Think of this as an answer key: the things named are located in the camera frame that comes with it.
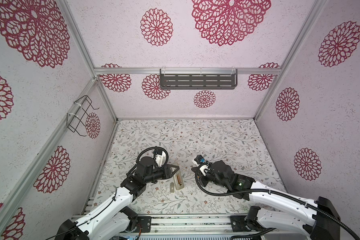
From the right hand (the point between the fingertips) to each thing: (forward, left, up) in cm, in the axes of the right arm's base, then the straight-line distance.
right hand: (192, 166), depth 74 cm
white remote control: (-6, +7, -4) cm, 10 cm away
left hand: (-1, +7, -3) cm, 8 cm away
